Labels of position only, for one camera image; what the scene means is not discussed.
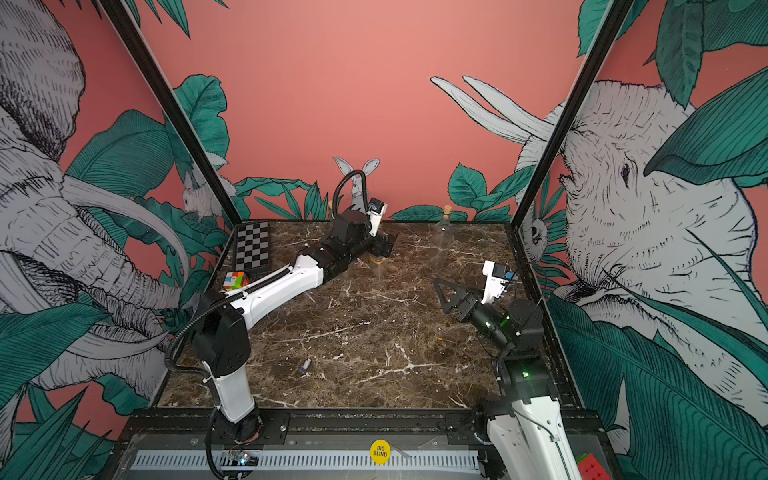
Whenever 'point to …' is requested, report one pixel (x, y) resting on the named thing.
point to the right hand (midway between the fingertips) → (441, 281)
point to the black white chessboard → (252, 245)
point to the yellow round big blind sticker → (380, 452)
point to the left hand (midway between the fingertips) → (387, 223)
